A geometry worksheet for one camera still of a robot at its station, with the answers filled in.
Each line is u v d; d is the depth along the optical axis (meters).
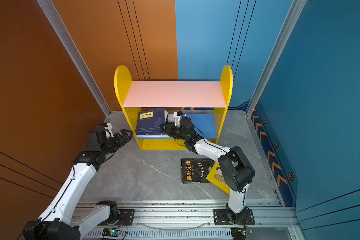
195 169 0.88
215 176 0.85
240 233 0.71
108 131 0.61
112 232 0.71
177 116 0.79
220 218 0.73
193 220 0.74
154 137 0.87
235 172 0.48
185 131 0.68
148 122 0.86
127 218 0.73
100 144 0.59
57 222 0.38
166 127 0.81
